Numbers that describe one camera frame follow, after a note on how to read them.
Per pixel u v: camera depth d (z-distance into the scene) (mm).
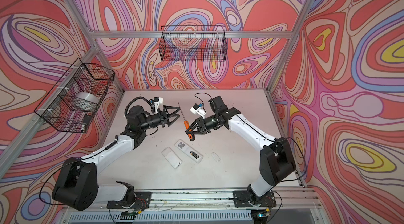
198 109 722
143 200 732
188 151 877
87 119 738
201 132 677
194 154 861
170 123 764
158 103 735
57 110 666
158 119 690
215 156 872
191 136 700
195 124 692
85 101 703
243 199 734
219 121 606
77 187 410
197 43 959
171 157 863
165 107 689
